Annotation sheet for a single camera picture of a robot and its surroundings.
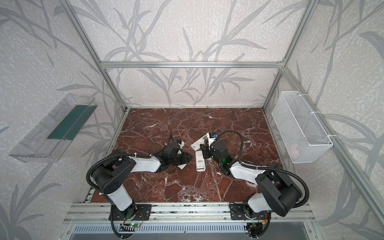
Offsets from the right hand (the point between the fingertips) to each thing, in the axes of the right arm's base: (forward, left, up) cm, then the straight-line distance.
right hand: (202, 140), depth 88 cm
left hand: (-5, +5, -8) cm, 11 cm away
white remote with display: (+3, +4, -10) cm, 11 cm away
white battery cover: (-12, +12, -10) cm, 20 cm away
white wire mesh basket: (-13, -42, +23) cm, 50 cm away
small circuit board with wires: (-40, +33, -11) cm, 53 cm away
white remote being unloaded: (-9, +1, -10) cm, 14 cm away
